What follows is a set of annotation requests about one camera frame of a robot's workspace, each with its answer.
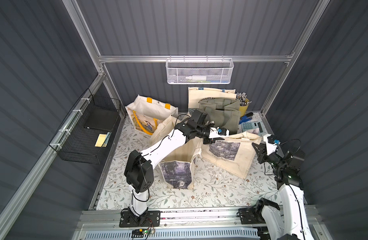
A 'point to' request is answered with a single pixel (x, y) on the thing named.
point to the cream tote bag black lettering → (196, 94)
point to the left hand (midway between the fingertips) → (225, 136)
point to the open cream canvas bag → (177, 169)
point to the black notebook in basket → (101, 119)
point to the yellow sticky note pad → (100, 140)
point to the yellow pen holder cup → (243, 110)
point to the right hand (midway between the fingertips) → (256, 144)
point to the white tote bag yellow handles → (146, 113)
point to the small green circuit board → (139, 233)
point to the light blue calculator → (249, 125)
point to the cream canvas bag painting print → (234, 154)
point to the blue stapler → (247, 117)
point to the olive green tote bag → (224, 113)
